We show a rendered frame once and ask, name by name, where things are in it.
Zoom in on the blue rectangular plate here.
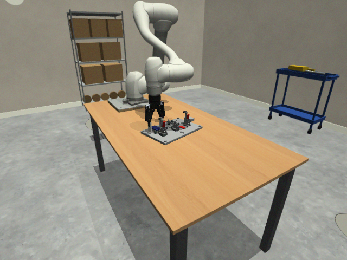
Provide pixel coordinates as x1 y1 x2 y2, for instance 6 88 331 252
152 125 160 133

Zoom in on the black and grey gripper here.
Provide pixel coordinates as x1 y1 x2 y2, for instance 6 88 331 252
145 95 165 132

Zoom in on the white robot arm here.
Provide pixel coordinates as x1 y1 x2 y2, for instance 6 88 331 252
122 1 194 106

